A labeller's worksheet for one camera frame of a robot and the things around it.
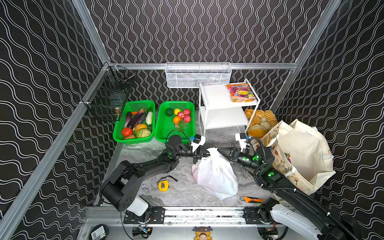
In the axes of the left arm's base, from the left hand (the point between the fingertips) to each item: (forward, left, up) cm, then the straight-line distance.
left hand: (218, 155), depth 68 cm
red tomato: (+26, +58, -17) cm, 65 cm away
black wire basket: (+46, +69, +3) cm, 83 cm away
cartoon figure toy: (-27, +7, -24) cm, 37 cm away
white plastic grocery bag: (-9, +2, -1) cm, 9 cm away
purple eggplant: (+42, +63, -20) cm, 78 cm away
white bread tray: (+18, -30, -7) cm, 36 cm away
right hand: (+2, 0, 0) cm, 2 cm away
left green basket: (+37, +56, -19) cm, 70 cm away
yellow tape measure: (-7, +28, -23) cm, 37 cm away
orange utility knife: (-11, -18, -26) cm, 34 cm away
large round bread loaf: (+31, -30, -20) cm, 48 cm away
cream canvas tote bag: (+9, -45, -11) cm, 47 cm away
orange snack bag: (+32, -13, +11) cm, 36 cm away
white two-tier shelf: (+22, 0, +7) cm, 23 cm away
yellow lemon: (+49, +27, -18) cm, 59 cm away
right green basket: (+36, +34, -22) cm, 54 cm away
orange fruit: (+40, +26, -19) cm, 51 cm away
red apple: (+41, +18, -19) cm, 48 cm away
